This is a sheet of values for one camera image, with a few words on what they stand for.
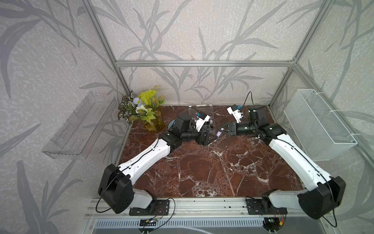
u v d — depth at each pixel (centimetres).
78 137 68
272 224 74
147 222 70
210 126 101
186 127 62
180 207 75
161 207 74
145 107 88
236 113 67
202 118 66
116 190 40
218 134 71
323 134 60
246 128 62
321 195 38
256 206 73
